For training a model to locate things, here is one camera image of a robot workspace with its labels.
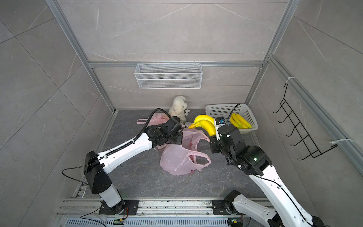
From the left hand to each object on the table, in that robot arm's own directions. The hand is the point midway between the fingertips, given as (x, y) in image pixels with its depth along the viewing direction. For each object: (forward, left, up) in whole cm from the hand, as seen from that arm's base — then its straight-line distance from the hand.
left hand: (182, 136), depth 79 cm
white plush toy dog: (+26, +2, -4) cm, 26 cm away
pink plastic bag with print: (+18, +17, -6) cm, 26 cm away
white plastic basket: (+40, -39, -23) cm, 61 cm away
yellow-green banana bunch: (-1, -12, +14) cm, 18 cm away
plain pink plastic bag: (-12, +1, -4) cm, 13 cm away
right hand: (-8, -16, +11) cm, 20 cm away
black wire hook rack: (-8, -58, +12) cm, 59 cm away
